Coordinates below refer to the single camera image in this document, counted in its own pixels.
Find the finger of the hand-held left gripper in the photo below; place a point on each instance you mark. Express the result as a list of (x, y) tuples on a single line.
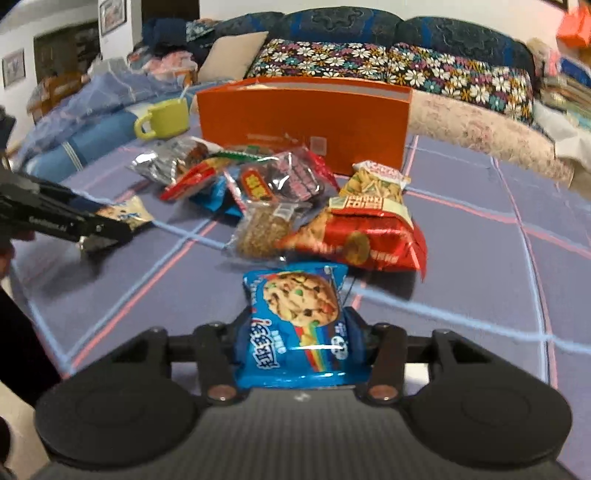
[(81, 201), (108, 233)]

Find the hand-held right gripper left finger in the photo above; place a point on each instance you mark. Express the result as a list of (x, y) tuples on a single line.
[(217, 360)]

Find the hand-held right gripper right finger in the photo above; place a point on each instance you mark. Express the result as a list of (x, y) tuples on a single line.
[(356, 325)]

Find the white nut cookie packet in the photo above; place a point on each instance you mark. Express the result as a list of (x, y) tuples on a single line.
[(129, 212)]

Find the blue cookie packet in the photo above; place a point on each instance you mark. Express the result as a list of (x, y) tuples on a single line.
[(295, 300)]

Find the silver foil snack packet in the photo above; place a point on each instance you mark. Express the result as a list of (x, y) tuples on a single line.
[(157, 164)]

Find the red chips packet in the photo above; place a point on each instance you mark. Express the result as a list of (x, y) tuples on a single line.
[(369, 230)]

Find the clear red dates packet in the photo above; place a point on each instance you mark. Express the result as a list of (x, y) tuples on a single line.
[(277, 180)]

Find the orange cardboard box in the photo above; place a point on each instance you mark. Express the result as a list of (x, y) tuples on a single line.
[(300, 120)]

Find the blue striped bedding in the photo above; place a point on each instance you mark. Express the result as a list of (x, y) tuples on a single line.
[(92, 106)]

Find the blue snack packet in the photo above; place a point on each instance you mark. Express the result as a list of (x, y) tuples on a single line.
[(210, 196)]

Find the wooden chair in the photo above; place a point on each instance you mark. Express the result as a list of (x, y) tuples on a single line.
[(55, 92)]

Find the green mug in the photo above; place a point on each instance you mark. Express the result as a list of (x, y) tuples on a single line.
[(171, 117)]

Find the plaid purple tablecloth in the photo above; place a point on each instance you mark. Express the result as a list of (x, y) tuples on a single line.
[(461, 258)]

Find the clear granola bar packet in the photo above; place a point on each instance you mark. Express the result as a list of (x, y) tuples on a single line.
[(263, 230)]

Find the dark cloth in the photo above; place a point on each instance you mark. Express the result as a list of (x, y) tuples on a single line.
[(23, 346)]

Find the framed picture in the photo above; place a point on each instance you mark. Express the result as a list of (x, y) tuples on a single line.
[(13, 68), (113, 16)]

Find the pink patterned cloth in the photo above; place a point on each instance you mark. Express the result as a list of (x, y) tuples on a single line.
[(166, 67)]

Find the dark blue clothes pile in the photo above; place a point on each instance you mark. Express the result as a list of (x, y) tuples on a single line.
[(171, 37)]

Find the beige pillow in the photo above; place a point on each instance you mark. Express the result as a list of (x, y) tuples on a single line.
[(231, 57)]

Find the pink quilted blanket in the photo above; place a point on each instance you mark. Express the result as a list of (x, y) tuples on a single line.
[(485, 134)]

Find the floral cushion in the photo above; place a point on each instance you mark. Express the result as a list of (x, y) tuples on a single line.
[(461, 83), (318, 60)]

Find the white cloth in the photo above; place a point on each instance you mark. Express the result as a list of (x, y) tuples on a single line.
[(568, 143)]

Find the dark blue sofa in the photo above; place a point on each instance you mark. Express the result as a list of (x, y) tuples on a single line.
[(346, 25)]

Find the stack of books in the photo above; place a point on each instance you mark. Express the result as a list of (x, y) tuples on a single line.
[(568, 97)]

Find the orange paper bag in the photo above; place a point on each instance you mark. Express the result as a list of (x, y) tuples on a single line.
[(575, 27)]

